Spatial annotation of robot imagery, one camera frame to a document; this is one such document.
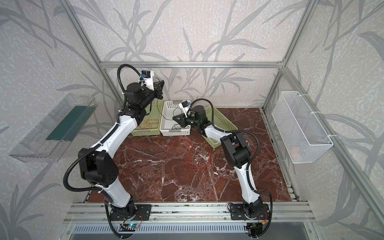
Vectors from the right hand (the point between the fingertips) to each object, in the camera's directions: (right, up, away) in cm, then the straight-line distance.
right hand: (174, 113), depth 91 cm
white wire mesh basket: (+59, -11, -29) cm, 66 cm away
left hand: (-2, +19, -15) cm, 24 cm away
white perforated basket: (-8, -8, +18) cm, 21 cm away
